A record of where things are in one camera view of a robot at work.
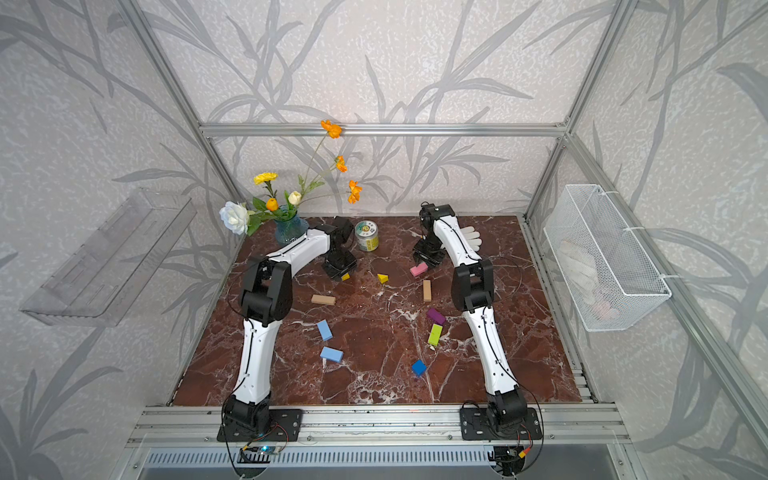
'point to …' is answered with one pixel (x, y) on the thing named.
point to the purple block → (436, 316)
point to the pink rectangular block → (419, 269)
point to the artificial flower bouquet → (238, 218)
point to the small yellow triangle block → (383, 278)
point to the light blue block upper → (324, 329)
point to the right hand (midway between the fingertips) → (418, 263)
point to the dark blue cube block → (418, 367)
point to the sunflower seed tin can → (367, 232)
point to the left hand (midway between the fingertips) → (354, 272)
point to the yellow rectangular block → (345, 277)
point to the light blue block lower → (332, 354)
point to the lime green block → (435, 334)
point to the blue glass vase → (290, 229)
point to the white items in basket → (581, 273)
